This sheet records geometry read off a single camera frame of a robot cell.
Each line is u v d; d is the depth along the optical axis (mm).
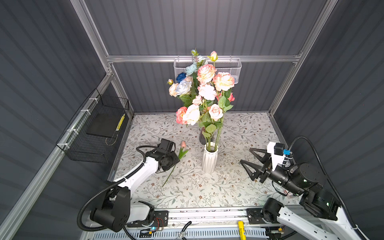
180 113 643
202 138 1426
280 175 486
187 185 846
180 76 802
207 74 515
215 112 577
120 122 788
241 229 693
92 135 710
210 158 747
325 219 425
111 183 427
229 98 628
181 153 967
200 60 756
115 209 419
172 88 746
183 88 693
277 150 457
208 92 544
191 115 588
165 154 678
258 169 475
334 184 462
